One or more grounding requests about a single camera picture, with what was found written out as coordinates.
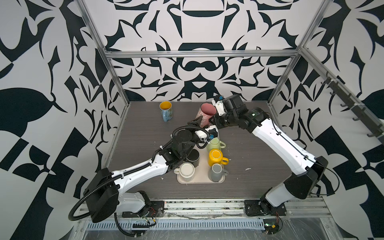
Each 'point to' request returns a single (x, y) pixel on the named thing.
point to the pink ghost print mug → (207, 110)
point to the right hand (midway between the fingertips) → (211, 119)
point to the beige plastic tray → (201, 174)
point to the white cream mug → (186, 171)
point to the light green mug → (215, 143)
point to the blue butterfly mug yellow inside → (166, 108)
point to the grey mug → (216, 172)
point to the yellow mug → (215, 156)
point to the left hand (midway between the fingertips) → (201, 116)
